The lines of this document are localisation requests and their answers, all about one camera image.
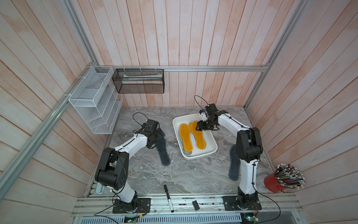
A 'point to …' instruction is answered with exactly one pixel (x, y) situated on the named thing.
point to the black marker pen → (168, 198)
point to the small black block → (196, 205)
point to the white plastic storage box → (193, 144)
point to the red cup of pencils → (285, 176)
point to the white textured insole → (188, 152)
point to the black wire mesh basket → (139, 80)
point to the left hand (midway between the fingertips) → (159, 138)
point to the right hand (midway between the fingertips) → (199, 127)
